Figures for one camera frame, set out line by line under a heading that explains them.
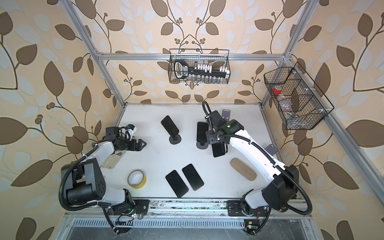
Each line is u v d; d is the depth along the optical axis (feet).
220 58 2.99
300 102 2.42
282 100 2.29
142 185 2.64
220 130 1.75
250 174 2.71
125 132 2.64
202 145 3.21
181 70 2.77
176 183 2.74
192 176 2.79
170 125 3.07
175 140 3.25
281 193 1.29
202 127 2.86
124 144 2.57
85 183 1.44
